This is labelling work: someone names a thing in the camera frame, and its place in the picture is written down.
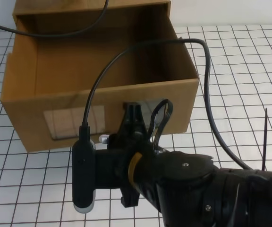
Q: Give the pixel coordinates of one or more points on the black cable tie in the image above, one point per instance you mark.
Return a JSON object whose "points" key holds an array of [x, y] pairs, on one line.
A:
{"points": [[265, 139]]}

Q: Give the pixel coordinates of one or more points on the brown shoebox outer shell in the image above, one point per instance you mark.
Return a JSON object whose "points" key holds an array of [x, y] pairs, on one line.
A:
{"points": [[31, 7]]}

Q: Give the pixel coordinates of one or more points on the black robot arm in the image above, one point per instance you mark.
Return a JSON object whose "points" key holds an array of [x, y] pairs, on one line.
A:
{"points": [[187, 189]]}

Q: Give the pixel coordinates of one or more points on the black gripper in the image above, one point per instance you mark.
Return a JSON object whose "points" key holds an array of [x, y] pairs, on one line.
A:
{"points": [[114, 167]]}

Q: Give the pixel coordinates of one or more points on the brown shoebox drawer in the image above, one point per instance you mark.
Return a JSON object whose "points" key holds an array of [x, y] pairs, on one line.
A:
{"points": [[47, 79]]}

